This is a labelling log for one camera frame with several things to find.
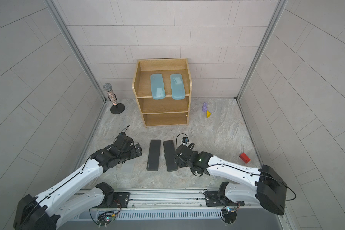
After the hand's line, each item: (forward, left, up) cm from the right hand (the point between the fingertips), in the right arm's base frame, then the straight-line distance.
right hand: (180, 159), depth 80 cm
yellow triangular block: (+34, -23, -3) cm, 41 cm away
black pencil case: (+4, +16, -3) cm, 16 cm away
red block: (0, -38, -4) cm, 38 cm away
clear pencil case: (0, +31, -4) cm, 31 cm away
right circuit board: (-26, -22, -8) cm, 35 cm away
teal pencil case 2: (+31, +10, +28) cm, 43 cm away
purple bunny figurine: (+39, -21, -1) cm, 45 cm away
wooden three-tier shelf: (+27, +5, +11) cm, 29 cm away
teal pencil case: (+30, -1, +26) cm, 40 cm away
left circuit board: (-24, +36, -2) cm, 44 cm away
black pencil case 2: (+5, +6, -6) cm, 10 cm away
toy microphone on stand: (+43, +44, 0) cm, 62 cm away
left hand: (+6, +23, +3) cm, 24 cm away
